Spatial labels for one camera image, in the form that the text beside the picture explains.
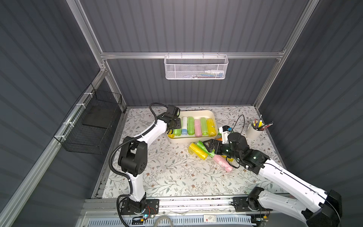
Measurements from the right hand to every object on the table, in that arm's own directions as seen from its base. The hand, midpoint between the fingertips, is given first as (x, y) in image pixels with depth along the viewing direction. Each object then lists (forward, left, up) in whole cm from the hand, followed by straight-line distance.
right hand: (210, 143), depth 74 cm
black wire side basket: (+4, +65, +7) cm, 65 cm away
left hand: (+19, +17, -8) cm, 27 cm away
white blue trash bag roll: (+23, +15, -17) cm, 32 cm away
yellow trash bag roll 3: (+6, +8, -17) cm, 20 cm away
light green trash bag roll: (+13, +18, -8) cm, 24 cm away
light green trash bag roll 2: (+25, +10, -17) cm, 31 cm away
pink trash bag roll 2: (-2, -9, -18) cm, 21 cm away
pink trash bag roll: (+22, +5, -18) cm, 29 cm away
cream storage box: (+36, +4, -17) cm, 40 cm away
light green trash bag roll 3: (+25, 0, -18) cm, 31 cm away
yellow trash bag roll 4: (-11, -7, +4) cm, 14 cm away
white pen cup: (+16, -32, -14) cm, 38 cm away
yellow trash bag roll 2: (+20, -5, -16) cm, 26 cm away
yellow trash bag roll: (+17, +25, -18) cm, 35 cm away
